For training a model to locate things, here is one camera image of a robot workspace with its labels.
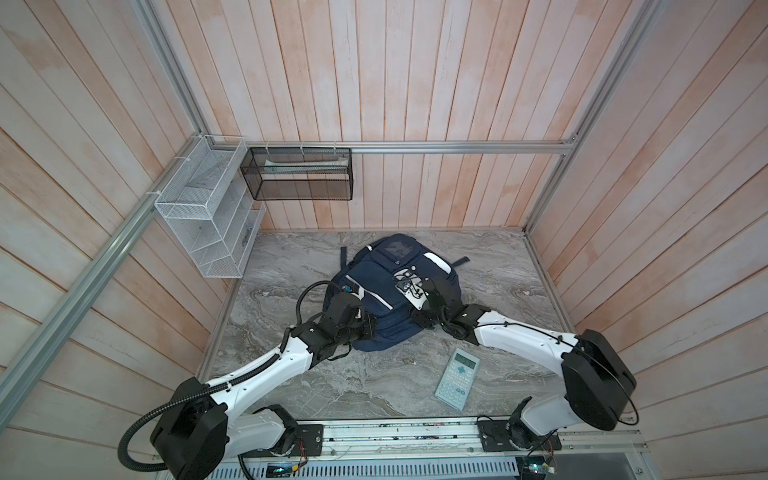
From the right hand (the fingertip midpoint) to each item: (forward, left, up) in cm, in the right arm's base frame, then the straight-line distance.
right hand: (413, 296), depth 88 cm
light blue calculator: (-21, -12, -10) cm, 26 cm away
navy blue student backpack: (+10, +13, -4) cm, 17 cm away
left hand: (-11, +11, +1) cm, 15 cm away
